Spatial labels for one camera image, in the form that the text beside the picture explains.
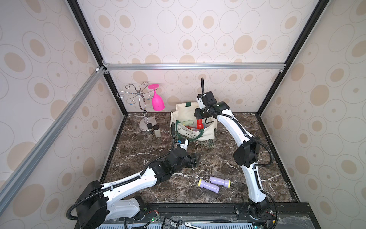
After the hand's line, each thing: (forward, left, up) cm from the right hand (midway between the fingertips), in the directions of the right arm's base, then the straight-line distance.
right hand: (203, 112), depth 94 cm
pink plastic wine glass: (+4, +30, +4) cm, 31 cm away
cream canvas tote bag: (+5, +12, -4) cm, 14 cm away
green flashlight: (+1, +10, -11) cm, 15 cm away
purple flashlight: (-39, -13, -17) cm, 45 cm away
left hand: (-32, +2, -2) cm, 32 cm away
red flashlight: (-3, +9, -13) cm, 16 cm away
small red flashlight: (-9, +2, -3) cm, 10 cm away
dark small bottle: (-6, +36, -10) cm, 38 cm away
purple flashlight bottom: (-42, -5, -18) cm, 45 cm away
